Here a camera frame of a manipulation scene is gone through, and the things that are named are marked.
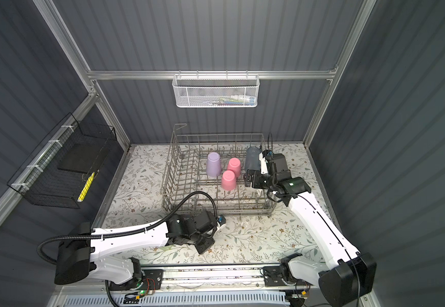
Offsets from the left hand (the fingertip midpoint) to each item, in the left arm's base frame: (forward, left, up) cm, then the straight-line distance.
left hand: (213, 241), depth 76 cm
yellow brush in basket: (+15, +45, +20) cm, 52 cm away
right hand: (+19, -18, +16) cm, 31 cm away
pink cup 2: (+26, -8, +6) cm, 27 cm away
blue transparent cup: (+36, -21, +9) cm, 42 cm away
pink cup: (+34, -12, +7) cm, 37 cm away
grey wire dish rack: (+38, +15, -3) cm, 41 cm away
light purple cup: (+35, -1, +6) cm, 35 cm away
